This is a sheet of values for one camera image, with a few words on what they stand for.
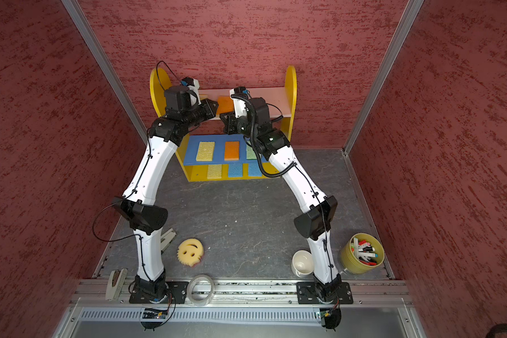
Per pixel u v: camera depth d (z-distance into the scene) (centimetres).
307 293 74
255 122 56
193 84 67
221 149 101
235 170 107
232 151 98
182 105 58
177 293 74
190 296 72
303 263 80
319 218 50
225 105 78
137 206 49
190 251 81
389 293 76
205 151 99
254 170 107
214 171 107
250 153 97
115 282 74
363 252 76
